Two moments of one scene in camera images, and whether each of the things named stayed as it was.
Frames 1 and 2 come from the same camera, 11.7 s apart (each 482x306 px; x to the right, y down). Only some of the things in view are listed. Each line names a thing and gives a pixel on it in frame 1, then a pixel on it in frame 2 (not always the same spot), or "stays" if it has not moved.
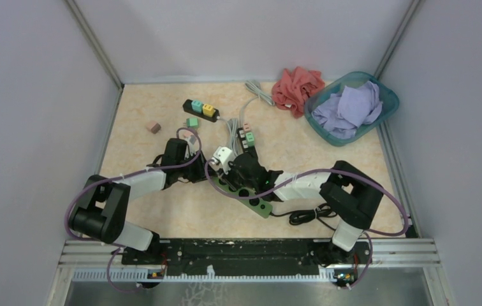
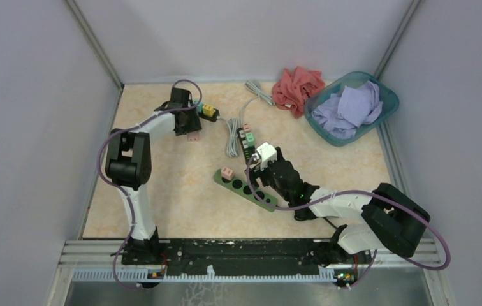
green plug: [250, 139] stays
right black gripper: [228, 177] → [268, 166]
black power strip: [242, 137] stays
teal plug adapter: [197, 106] stays
